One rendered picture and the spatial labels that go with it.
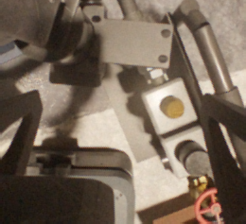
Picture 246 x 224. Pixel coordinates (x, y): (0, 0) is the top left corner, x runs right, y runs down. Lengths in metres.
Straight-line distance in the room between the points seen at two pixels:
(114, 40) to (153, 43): 0.04
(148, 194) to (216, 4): 0.80
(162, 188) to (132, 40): 0.81
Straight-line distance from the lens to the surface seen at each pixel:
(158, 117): 0.39
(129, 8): 0.41
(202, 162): 0.38
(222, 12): 0.95
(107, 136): 0.88
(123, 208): 0.69
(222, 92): 0.30
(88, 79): 0.27
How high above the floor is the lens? 0.84
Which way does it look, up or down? 83 degrees down
